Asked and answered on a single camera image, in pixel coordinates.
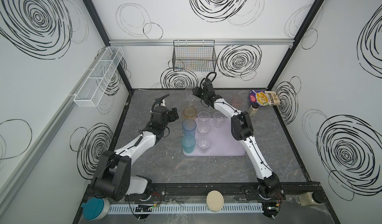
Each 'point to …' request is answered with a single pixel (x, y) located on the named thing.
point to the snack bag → (264, 98)
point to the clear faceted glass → (203, 128)
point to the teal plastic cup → (188, 143)
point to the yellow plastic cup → (189, 112)
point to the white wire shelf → (87, 95)
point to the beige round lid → (215, 200)
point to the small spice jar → (253, 109)
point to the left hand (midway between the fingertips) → (172, 108)
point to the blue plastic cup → (189, 126)
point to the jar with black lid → (311, 198)
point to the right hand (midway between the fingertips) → (195, 88)
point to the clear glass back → (189, 94)
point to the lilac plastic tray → (214, 137)
